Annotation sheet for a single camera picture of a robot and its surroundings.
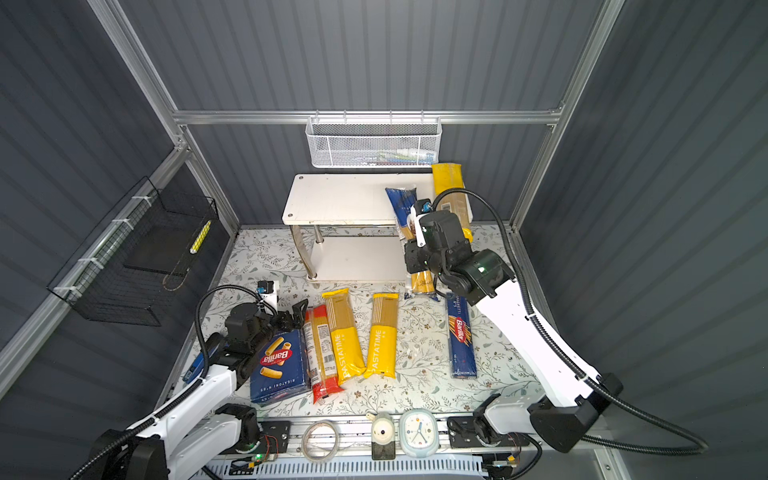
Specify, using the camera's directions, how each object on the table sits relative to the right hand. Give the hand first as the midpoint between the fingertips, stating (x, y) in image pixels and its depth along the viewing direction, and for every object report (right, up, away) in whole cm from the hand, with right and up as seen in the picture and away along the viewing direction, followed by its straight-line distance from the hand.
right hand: (414, 246), depth 69 cm
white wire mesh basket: (-13, +46, +55) cm, 73 cm away
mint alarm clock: (+1, -46, +3) cm, 46 cm away
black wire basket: (-70, -1, +6) cm, 70 cm away
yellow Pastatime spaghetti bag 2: (-8, -28, +20) cm, 35 cm away
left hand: (-34, -15, +15) cm, 40 cm away
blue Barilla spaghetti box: (+15, -26, +18) cm, 35 cm away
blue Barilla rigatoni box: (-36, -32, +10) cm, 49 cm away
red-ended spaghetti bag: (-26, -30, +16) cm, 43 cm away
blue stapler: (-59, -34, +13) cm, 69 cm away
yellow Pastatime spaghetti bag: (-18, -31, +16) cm, 39 cm away
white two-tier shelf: (-27, +13, +12) cm, 32 cm away
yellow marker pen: (-57, +3, +11) cm, 58 cm away
